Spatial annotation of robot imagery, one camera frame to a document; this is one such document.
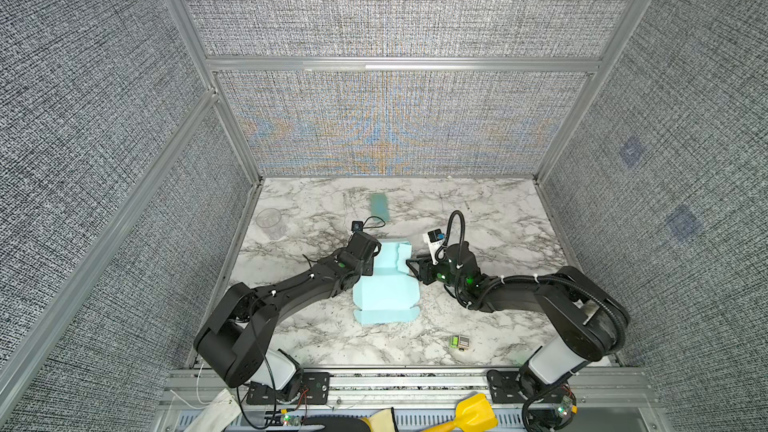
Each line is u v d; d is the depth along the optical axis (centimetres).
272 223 103
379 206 113
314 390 73
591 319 46
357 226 78
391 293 88
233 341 43
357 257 67
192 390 75
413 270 85
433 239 79
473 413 70
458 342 78
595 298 45
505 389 73
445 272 77
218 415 70
